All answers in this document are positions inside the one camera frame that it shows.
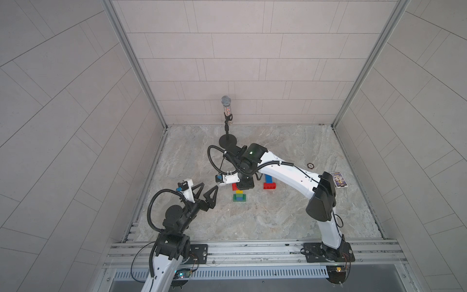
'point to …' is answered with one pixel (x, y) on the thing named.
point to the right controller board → (337, 274)
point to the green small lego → (239, 194)
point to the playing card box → (339, 180)
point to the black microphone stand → (227, 140)
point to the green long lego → (235, 198)
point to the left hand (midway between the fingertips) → (213, 186)
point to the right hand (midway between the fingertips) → (240, 182)
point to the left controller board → (182, 273)
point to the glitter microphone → (226, 101)
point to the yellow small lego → (239, 191)
